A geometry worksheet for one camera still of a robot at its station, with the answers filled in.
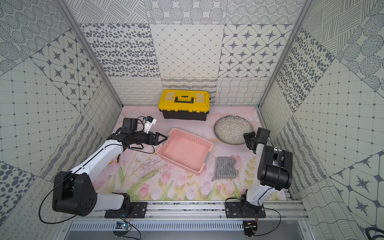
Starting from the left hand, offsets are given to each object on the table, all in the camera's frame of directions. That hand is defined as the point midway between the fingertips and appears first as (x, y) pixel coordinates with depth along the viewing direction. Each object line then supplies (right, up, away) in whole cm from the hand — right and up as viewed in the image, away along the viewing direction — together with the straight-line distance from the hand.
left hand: (160, 134), depth 83 cm
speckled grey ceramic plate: (+45, +1, +21) cm, 49 cm away
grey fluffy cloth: (+37, -20, +1) cm, 42 cm away
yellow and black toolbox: (+12, +18, +16) cm, 27 cm away
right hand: (+53, -3, +14) cm, 55 cm away
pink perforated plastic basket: (+15, -13, +13) cm, 23 cm away
